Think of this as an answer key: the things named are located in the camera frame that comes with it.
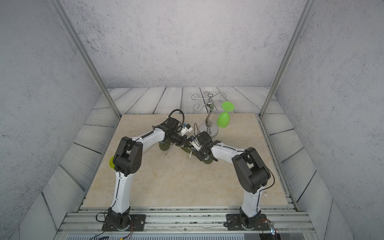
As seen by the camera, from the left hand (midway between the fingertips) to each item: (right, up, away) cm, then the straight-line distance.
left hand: (195, 146), depth 92 cm
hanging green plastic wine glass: (+18, +17, +2) cm, 24 cm away
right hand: (+3, -4, +3) cm, 6 cm away
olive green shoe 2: (-5, -2, +2) cm, 6 cm away
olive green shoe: (-20, +1, +5) cm, 20 cm away
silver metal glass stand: (+9, +11, +16) cm, 21 cm away
